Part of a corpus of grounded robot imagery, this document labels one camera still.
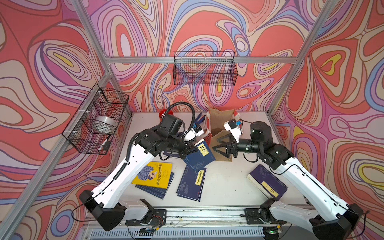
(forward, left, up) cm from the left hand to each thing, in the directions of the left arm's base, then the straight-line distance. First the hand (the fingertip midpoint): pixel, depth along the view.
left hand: (197, 148), depth 66 cm
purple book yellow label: (-6, -39, -25) cm, 46 cm away
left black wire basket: (+32, +56, 0) cm, 65 cm away
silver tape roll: (+11, +44, +4) cm, 45 cm away
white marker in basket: (+3, +46, -4) cm, 46 cm away
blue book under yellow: (-10, +21, -28) cm, 37 cm away
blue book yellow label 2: (-7, +3, -28) cm, 29 cm away
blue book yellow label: (-1, -1, -6) cm, 6 cm away
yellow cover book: (-1, +24, -26) cm, 35 cm away
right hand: (0, -9, 0) cm, 9 cm away
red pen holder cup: (+39, +23, -14) cm, 47 cm away
